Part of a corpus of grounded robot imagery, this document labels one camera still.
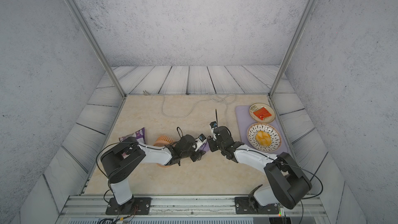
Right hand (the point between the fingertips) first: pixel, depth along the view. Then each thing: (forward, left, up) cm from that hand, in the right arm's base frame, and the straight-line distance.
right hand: (211, 139), depth 89 cm
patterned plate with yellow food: (+4, -31, -4) cm, 32 cm away
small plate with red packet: (+23, -35, -5) cm, 42 cm away
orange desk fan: (-4, +25, +6) cm, 26 cm away
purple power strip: (-6, +5, +4) cm, 8 cm away
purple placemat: (+18, -22, -8) cm, 29 cm away
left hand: (-4, +4, -5) cm, 8 cm away
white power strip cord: (+22, +23, -8) cm, 33 cm away
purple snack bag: (+5, +44, -3) cm, 44 cm away
